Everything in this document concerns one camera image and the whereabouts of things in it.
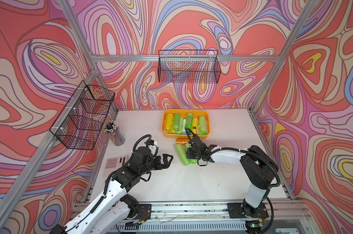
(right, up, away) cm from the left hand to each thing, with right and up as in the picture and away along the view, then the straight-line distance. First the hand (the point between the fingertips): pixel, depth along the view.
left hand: (168, 159), depth 74 cm
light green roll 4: (+13, -5, +14) cm, 20 cm away
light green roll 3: (+8, -1, +17) cm, 18 cm away
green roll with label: (+13, +20, +28) cm, 37 cm away
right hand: (+14, -3, +19) cm, 24 cm away
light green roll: (+7, +17, +30) cm, 35 cm away
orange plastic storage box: (+19, +26, +36) cm, 49 cm away
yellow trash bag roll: (-1, +19, +27) cm, 33 cm away
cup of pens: (-35, +16, +12) cm, 40 cm away
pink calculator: (-35, -7, +14) cm, 38 cm away
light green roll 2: (+22, +17, +24) cm, 37 cm away
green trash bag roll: (+4, +22, +30) cm, 37 cm away
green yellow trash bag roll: (+17, +17, +25) cm, 35 cm away
